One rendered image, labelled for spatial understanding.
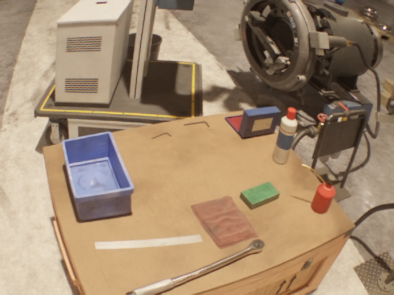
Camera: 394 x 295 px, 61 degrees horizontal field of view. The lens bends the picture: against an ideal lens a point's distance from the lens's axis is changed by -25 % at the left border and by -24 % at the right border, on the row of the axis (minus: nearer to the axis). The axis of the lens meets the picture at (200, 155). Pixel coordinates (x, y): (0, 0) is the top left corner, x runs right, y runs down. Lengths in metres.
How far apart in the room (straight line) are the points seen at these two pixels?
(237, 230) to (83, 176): 0.55
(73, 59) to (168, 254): 1.16
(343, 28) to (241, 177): 1.57
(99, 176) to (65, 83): 0.78
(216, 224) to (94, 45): 1.07
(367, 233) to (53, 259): 1.66
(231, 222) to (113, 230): 0.37
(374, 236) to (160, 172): 1.29
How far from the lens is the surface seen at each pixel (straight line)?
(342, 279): 1.94
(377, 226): 2.31
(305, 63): 2.36
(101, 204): 1.25
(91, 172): 1.47
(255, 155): 1.63
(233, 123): 1.77
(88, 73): 2.03
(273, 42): 2.60
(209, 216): 1.33
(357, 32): 2.86
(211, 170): 1.52
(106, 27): 1.91
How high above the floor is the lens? 1.42
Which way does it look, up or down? 37 degrees down
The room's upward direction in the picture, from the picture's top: 9 degrees clockwise
